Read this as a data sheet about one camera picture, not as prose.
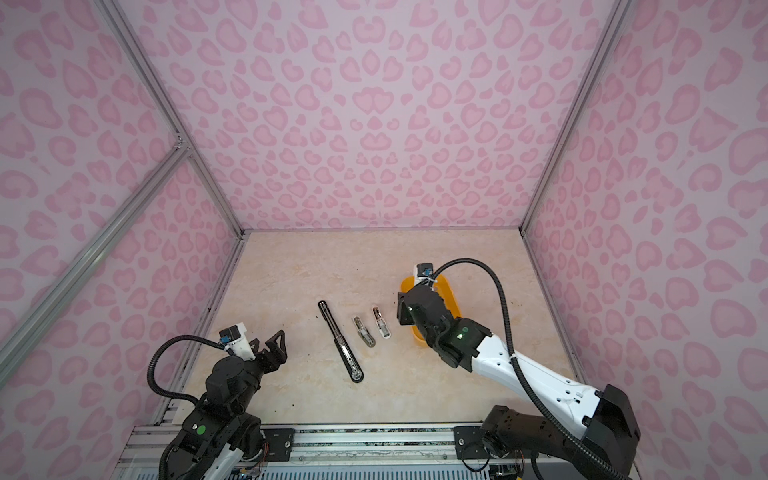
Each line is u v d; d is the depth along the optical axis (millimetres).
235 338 657
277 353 705
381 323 927
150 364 512
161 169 834
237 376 569
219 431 550
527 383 430
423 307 534
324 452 730
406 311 572
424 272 649
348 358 858
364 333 905
